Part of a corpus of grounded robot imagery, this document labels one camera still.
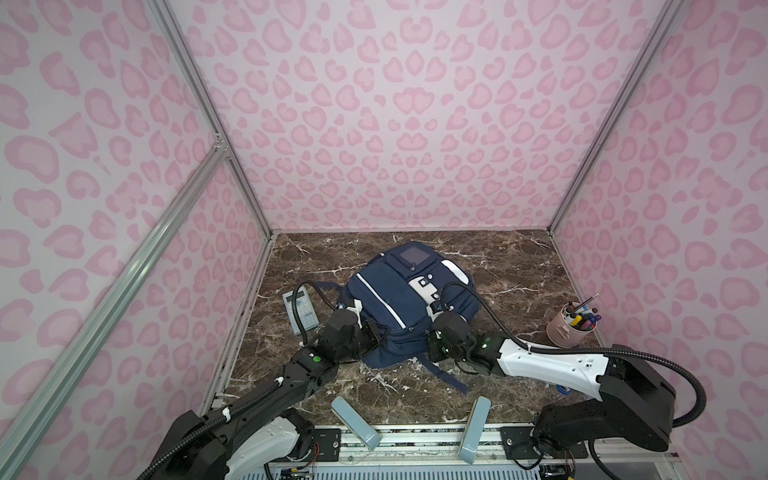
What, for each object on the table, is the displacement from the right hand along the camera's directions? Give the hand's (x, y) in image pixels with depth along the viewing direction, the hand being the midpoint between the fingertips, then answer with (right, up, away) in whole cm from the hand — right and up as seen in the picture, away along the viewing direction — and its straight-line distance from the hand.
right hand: (428, 341), depth 84 cm
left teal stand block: (-15, -19, -13) cm, 28 cm away
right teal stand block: (+10, -19, -10) cm, 24 cm away
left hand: (-10, +6, -5) cm, 12 cm away
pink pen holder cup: (+39, +5, -2) cm, 40 cm away
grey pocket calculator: (-38, +7, +13) cm, 40 cm away
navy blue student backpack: (-6, +14, +5) cm, 17 cm away
